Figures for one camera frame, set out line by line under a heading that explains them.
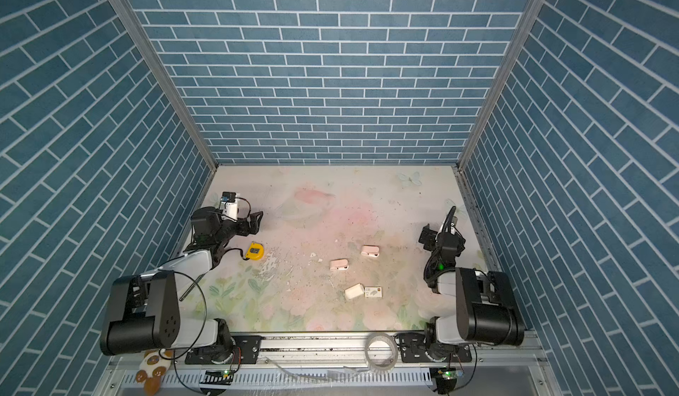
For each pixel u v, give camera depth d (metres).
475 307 0.44
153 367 0.68
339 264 0.88
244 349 0.74
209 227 0.70
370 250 0.92
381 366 0.70
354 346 0.78
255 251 0.91
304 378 0.71
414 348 0.74
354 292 0.85
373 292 0.83
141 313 0.43
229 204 0.78
